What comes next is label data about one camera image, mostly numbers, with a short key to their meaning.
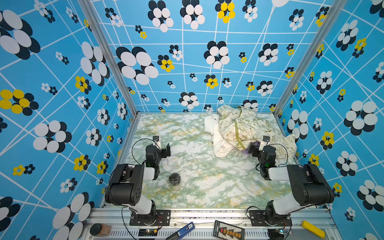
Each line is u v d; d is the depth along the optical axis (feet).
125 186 1.51
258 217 2.40
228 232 2.23
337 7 2.23
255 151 2.77
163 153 2.75
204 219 2.48
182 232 2.21
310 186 1.63
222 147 3.16
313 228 2.31
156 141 2.60
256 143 3.05
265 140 2.63
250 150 2.89
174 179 2.48
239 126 3.20
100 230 2.08
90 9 2.28
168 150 2.84
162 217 2.41
